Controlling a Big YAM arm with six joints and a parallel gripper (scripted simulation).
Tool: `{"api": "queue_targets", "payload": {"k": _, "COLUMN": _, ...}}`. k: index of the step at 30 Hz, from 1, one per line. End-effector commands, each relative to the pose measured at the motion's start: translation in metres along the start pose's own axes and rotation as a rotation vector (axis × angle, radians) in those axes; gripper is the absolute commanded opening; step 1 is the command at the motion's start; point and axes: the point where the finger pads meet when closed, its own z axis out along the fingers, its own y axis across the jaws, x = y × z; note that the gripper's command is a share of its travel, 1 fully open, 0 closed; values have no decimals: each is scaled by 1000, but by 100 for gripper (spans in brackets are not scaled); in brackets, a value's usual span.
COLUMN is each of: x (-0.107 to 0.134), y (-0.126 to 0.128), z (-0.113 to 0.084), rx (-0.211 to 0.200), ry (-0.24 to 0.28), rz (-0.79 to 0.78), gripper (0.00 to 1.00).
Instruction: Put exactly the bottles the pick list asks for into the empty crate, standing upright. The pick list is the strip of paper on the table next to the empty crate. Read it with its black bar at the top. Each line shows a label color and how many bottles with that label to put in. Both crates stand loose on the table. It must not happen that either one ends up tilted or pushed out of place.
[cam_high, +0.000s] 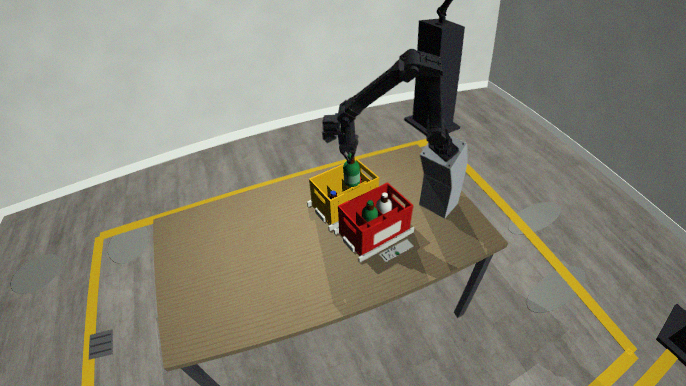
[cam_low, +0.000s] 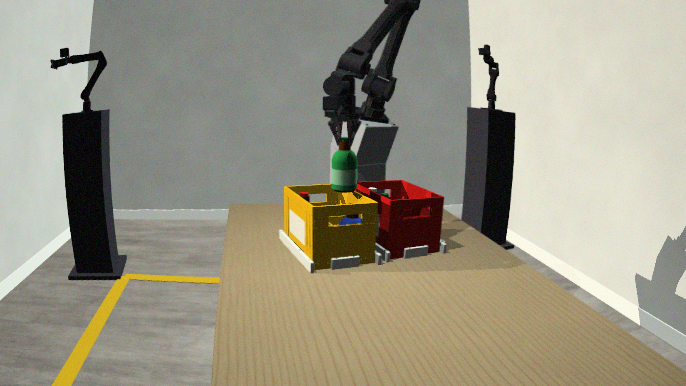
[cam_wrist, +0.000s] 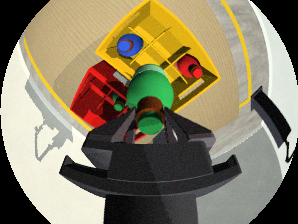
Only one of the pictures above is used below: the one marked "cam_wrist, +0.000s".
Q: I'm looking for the red plastic crate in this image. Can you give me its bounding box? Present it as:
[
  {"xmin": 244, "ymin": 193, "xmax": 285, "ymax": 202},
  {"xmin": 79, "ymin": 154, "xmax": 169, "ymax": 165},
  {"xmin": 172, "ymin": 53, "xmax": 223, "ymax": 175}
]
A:
[{"xmin": 70, "ymin": 60, "xmax": 130, "ymax": 128}]

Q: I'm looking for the blue bottle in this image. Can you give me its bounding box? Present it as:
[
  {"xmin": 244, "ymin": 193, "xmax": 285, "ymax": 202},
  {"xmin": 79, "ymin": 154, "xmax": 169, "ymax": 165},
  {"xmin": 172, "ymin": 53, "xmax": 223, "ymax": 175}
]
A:
[{"xmin": 117, "ymin": 33, "xmax": 144, "ymax": 57}]

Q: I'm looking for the yellow plastic crate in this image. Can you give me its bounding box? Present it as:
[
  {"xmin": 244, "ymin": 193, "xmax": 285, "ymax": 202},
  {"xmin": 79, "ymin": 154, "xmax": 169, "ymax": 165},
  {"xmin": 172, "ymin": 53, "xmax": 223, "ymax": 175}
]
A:
[{"xmin": 95, "ymin": 0, "xmax": 221, "ymax": 112}]

